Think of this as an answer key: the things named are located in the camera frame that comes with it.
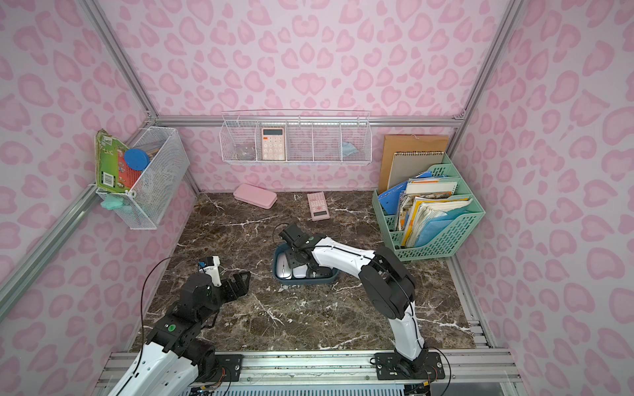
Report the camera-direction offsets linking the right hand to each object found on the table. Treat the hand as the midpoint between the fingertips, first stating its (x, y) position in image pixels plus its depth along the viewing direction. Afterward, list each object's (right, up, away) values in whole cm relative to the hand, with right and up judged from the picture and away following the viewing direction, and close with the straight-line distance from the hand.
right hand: (295, 256), depth 91 cm
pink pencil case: (-22, +24, +26) cm, 42 cm away
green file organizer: (+56, +5, -1) cm, 56 cm away
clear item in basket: (-20, +39, +3) cm, 44 cm away
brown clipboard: (+43, +43, +6) cm, 62 cm away
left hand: (-16, -3, -12) cm, 21 cm away
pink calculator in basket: (-9, +42, +3) cm, 43 cm away
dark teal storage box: (+2, -9, -1) cm, 9 cm away
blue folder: (+37, +21, +7) cm, 43 cm away
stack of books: (+43, +18, -10) cm, 47 cm away
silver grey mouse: (-4, -4, -2) cm, 6 cm away
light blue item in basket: (+20, +42, +8) cm, 47 cm away
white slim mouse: (+2, -5, -2) cm, 6 cm away
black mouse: (+10, -5, -2) cm, 11 cm away
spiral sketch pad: (+43, +35, +5) cm, 56 cm away
